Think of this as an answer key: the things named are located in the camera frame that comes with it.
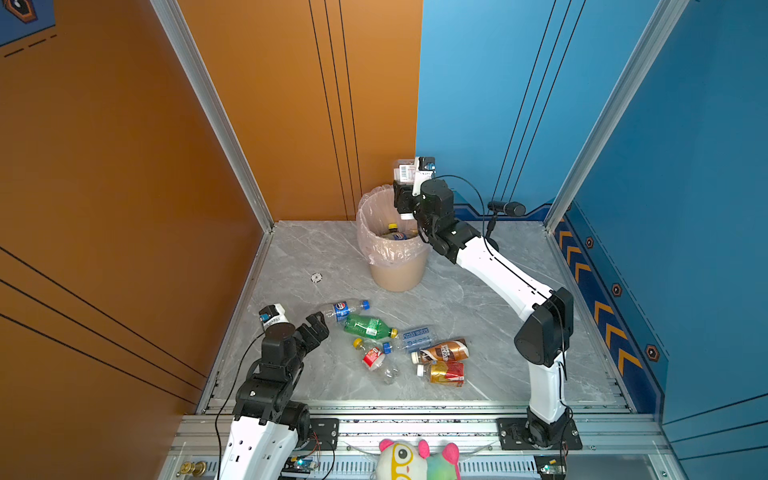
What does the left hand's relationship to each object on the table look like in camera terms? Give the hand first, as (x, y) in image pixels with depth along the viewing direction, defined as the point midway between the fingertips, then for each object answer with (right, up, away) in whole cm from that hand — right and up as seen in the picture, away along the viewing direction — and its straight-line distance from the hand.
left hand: (312, 319), depth 78 cm
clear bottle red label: (+17, -12, +4) cm, 21 cm away
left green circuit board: (-1, -33, -7) cm, 34 cm away
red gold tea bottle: (+36, -14, 0) cm, 38 cm away
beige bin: (+23, +9, +19) cm, 31 cm away
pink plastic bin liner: (+18, +24, +21) cm, 37 cm away
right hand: (+24, +37, +1) cm, 44 cm away
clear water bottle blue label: (+28, -7, +7) cm, 30 cm away
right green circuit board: (+59, -34, -7) cm, 69 cm away
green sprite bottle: (+21, +26, +22) cm, 40 cm away
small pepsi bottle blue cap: (+6, 0, +12) cm, 13 cm away
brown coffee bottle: (+38, -9, +4) cm, 39 cm away
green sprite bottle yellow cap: (+14, -4, +9) cm, 18 cm away
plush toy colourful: (+24, -28, -13) cm, 39 cm away
